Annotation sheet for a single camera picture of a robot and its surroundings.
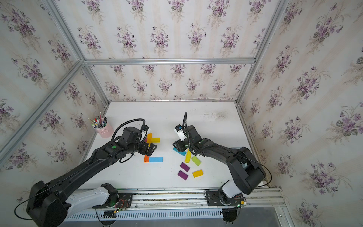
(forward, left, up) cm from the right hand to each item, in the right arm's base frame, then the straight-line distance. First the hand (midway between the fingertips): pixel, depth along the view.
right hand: (179, 142), depth 88 cm
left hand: (-5, +16, +6) cm, 18 cm away
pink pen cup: (+6, +50, +1) cm, 50 cm away
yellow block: (+4, +17, -5) cm, 18 cm away
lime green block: (-10, -12, -7) cm, 17 cm away
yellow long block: (-7, -6, -7) cm, 11 cm away
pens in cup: (+11, +54, +4) cm, 56 cm away
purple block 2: (-18, -2, -7) cm, 20 cm away
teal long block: (-4, -2, -7) cm, 9 cm away
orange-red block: (-9, +21, -7) cm, 23 cm away
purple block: (-13, -4, -7) cm, 15 cm away
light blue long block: (-9, +14, -6) cm, 18 cm away
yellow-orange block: (-17, -11, -7) cm, 22 cm away
